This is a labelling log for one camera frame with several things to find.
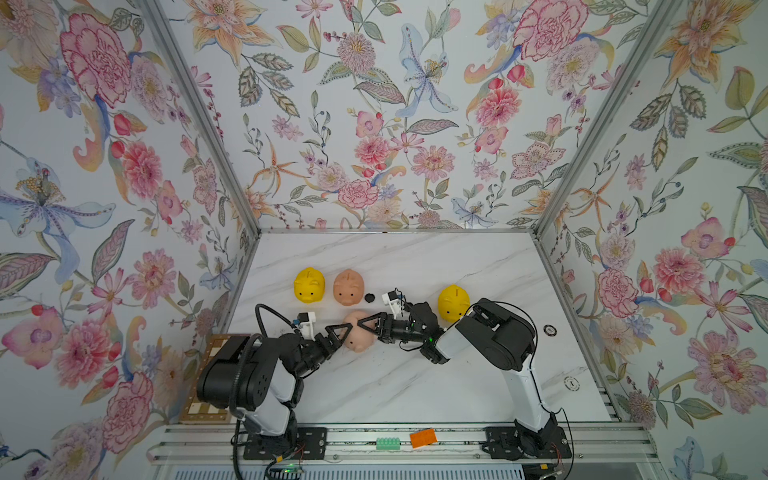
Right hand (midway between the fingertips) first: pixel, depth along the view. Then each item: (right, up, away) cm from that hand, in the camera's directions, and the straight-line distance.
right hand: (361, 325), depth 88 cm
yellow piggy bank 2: (+27, +6, +2) cm, 28 cm away
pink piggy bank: (-5, +11, +7) cm, 14 cm away
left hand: (-3, -1, -2) cm, 4 cm away
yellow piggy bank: (-17, +11, +7) cm, 22 cm away
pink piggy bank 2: (0, -3, -4) cm, 5 cm away
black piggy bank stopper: (+2, +7, +14) cm, 16 cm away
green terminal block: (+8, -26, -14) cm, 30 cm away
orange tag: (+16, -25, -13) cm, 33 cm away
